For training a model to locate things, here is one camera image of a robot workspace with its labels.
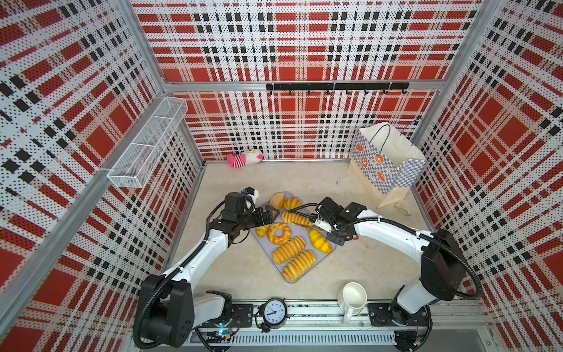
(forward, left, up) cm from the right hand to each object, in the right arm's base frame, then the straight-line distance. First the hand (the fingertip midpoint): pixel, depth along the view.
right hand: (340, 231), depth 84 cm
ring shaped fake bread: (0, +24, -7) cm, 25 cm away
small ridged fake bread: (+9, +19, -5) cm, 22 cm away
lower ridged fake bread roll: (-11, +16, -6) cm, 21 cm away
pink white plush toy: (+45, +42, -2) cm, 62 cm away
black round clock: (-27, +25, -6) cm, 37 cm away
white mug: (-21, -3, -10) cm, 24 cm away
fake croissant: (+4, +32, -6) cm, 33 cm away
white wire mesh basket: (+27, +86, +12) cm, 91 cm away
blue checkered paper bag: (+23, -19, +15) cm, 33 cm away
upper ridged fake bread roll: (-5, +20, -6) cm, 22 cm away
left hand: (+4, +27, +4) cm, 28 cm away
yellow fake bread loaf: (-2, +8, -5) cm, 10 cm away
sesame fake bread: (+18, +26, -4) cm, 32 cm away
